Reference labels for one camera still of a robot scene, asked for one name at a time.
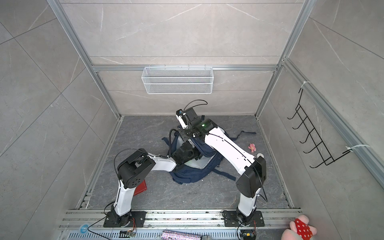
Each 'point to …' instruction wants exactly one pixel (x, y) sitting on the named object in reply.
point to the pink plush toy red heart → (299, 229)
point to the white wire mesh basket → (177, 80)
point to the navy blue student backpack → (201, 168)
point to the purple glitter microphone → (171, 235)
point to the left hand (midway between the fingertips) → (211, 143)
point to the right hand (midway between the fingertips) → (184, 129)
